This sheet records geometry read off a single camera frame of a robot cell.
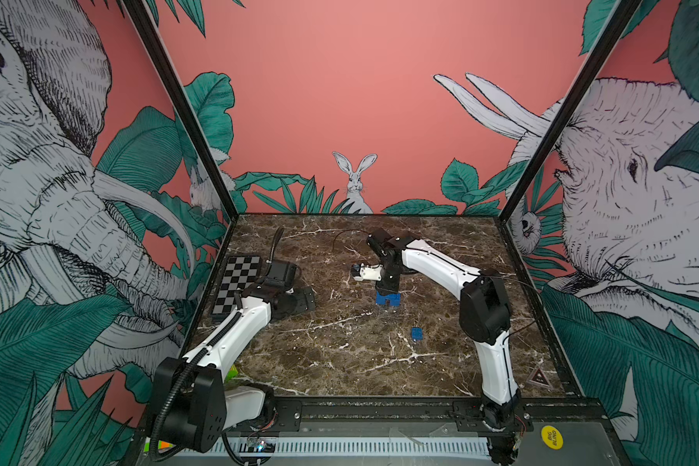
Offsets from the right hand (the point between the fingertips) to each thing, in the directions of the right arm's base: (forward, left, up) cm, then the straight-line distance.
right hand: (383, 281), depth 93 cm
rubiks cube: (-27, +43, -6) cm, 51 cm away
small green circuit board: (-44, +31, -7) cm, 54 cm away
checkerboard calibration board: (+5, +49, -2) cm, 50 cm away
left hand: (-8, +25, +2) cm, 26 cm away
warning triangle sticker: (-27, -44, -8) cm, 52 cm away
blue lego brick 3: (-14, -11, -8) cm, 20 cm away
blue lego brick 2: (-4, -4, -4) cm, 7 cm away
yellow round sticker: (-41, -41, -8) cm, 59 cm away
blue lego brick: (-4, +1, -4) cm, 6 cm away
